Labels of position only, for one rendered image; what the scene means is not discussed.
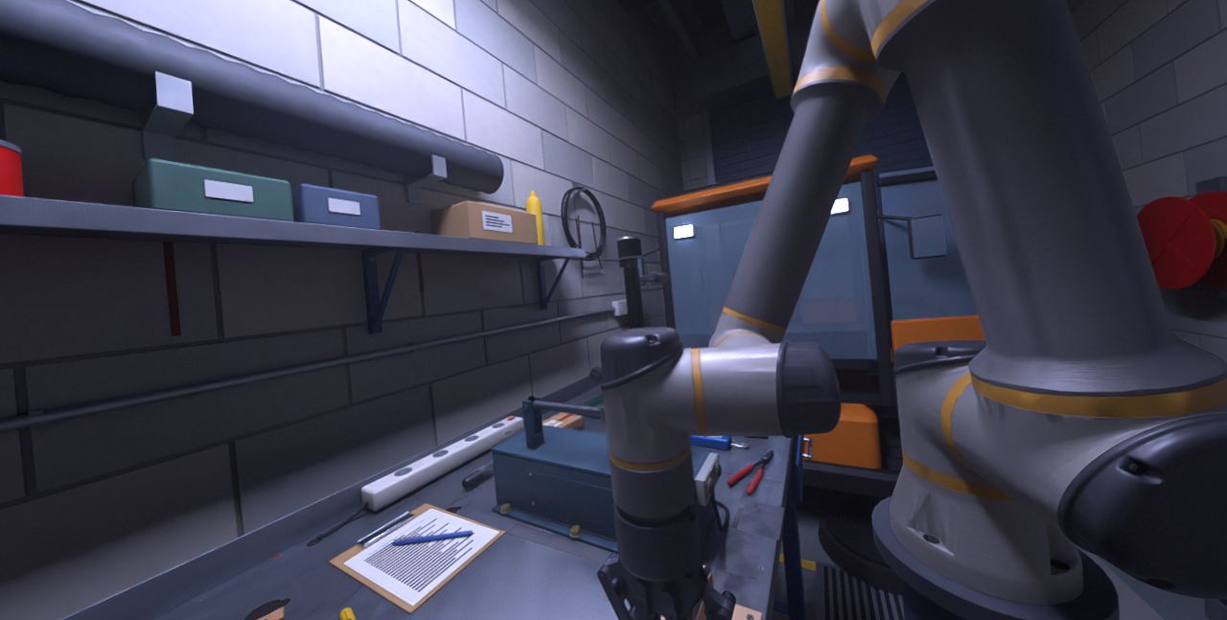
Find grey rod with yoke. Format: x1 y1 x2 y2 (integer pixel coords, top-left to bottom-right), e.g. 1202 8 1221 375
523 396 606 449

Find grey pen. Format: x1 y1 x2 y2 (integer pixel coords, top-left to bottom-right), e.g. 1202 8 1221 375
356 511 416 547

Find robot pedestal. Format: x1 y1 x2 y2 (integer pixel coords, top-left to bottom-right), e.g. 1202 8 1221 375
870 497 1120 620

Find blue parking brake body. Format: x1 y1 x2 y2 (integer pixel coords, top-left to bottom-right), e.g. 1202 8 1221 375
491 426 722 552

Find grey wall duct pipe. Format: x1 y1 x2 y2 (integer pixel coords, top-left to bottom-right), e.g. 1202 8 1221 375
0 0 505 210

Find orange box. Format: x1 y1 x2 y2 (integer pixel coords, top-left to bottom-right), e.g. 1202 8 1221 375
802 402 883 471

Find cardboard box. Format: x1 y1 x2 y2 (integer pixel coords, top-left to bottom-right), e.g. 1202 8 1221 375
435 200 540 245

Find black coiled cable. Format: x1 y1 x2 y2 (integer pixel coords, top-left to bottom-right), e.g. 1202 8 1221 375
561 185 609 264

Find thin grey wall conduit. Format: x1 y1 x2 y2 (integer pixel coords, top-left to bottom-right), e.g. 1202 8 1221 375
0 310 615 435

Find red wall reel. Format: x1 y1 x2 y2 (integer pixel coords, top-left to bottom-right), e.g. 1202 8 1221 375
1137 190 1227 291

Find blue pen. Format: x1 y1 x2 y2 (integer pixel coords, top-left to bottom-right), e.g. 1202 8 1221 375
390 529 475 547

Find red pliers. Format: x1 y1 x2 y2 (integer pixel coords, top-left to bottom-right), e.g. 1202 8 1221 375
726 449 776 496

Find dark floor grate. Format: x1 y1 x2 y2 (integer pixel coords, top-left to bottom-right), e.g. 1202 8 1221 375
821 561 908 620

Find blue storage box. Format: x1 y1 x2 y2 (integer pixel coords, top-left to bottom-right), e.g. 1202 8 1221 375
293 183 382 230

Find blue cabinet with orange top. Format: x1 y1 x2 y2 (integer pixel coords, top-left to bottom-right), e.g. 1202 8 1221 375
651 154 988 410

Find white power strip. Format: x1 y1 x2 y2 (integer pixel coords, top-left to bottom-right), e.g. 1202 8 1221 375
307 414 527 546

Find orange seat pad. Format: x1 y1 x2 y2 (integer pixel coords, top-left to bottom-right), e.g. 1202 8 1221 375
891 314 986 355

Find yellow ceiling light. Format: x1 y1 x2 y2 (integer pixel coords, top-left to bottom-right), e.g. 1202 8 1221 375
747 0 796 101

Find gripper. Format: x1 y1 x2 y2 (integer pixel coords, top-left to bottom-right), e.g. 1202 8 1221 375
598 503 737 620

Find grey wall shelf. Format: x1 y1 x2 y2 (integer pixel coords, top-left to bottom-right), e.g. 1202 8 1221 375
0 195 589 334

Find brown clipboard with paper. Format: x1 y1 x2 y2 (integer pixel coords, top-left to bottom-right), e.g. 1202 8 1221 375
329 503 507 614

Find green storage box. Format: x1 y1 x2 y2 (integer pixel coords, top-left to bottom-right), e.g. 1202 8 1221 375
133 158 294 222

